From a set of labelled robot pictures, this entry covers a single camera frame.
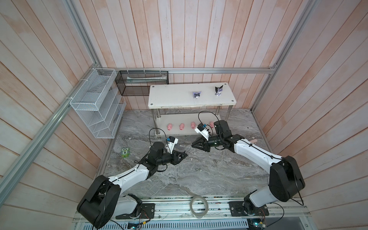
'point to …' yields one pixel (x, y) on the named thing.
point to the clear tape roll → (197, 215)
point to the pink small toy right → (253, 141)
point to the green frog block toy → (125, 152)
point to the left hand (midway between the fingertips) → (184, 156)
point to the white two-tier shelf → (177, 109)
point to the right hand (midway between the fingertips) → (193, 144)
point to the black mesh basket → (137, 83)
